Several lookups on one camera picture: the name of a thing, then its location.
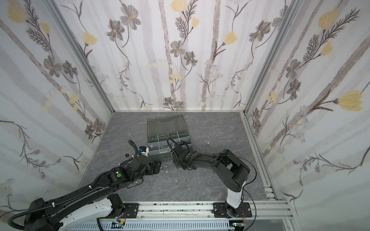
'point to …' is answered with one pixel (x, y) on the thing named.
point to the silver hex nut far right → (208, 143)
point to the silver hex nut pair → (165, 167)
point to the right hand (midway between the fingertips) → (175, 156)
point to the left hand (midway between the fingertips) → (154, 161)
